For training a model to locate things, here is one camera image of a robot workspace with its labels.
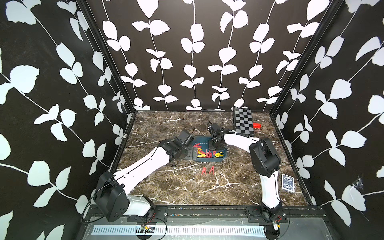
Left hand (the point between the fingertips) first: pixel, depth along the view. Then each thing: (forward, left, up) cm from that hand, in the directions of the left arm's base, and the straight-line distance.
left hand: (190, 151), depth 81 cm
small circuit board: (-33, +23, -15) cm, 43 cm away
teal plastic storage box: (+6, -9, -14) cm, 18 cm away
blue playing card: (-15, -56, -14) cm, 59 cm away
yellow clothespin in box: (+5, -8, -14) cm, 17 cm away
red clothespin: (-5, -13, -14) cm, 20 cm away
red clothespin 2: (-5, -8, -14) cm, 17 cm away
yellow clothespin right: (+4, -18, -13) cm, 22 cm away
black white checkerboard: (+31, -41, -12) cm, 53 cm away
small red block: (+29, -52, -16) cm, 62 cm away
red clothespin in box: (+12, -4, -14) cm, 19 cm away
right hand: (+11, -13, -14) cm, 22 cm away
